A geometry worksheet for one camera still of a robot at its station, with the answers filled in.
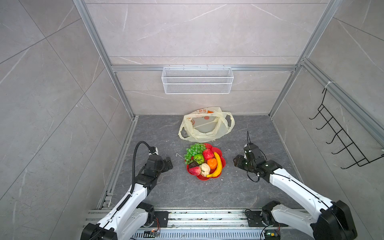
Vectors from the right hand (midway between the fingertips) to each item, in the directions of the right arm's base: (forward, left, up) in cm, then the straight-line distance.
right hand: (235, 159), depth 85 cm
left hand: (+2, +42, +1) cm, 42 cm away
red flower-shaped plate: (+10, +10, -6) cm, 15 cm away
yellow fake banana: (-5, +10, -3) cm, 11 cm away
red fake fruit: (+5, +15, -3) cm, 17 cm away
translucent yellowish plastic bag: (+35, +14, -9) cm, 39 cm away
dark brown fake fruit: (-1, +25, -2) cm, 25 cm away
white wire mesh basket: (+50, +21, +21) cm, 58 cm away
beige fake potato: (-4, +18, -4) cm, 18 cm away
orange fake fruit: (0, +13, -4) cm, 14 cm away
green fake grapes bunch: (+8, +24, -1) cm, 25 cm away
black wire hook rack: (+15, -45, +22) cm, 52 cm away
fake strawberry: (-6, +23, -1) cm, 24 cm away
